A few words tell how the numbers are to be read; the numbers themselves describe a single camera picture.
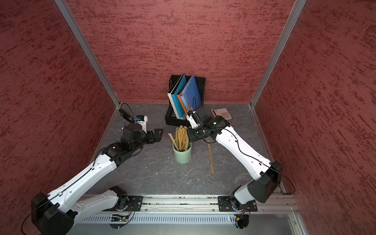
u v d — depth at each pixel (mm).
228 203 738
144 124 678
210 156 917
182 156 863
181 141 828
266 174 400
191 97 898
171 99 875
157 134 695
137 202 744
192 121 646
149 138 671
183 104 878
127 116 1089
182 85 937
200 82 1029
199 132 607
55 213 370
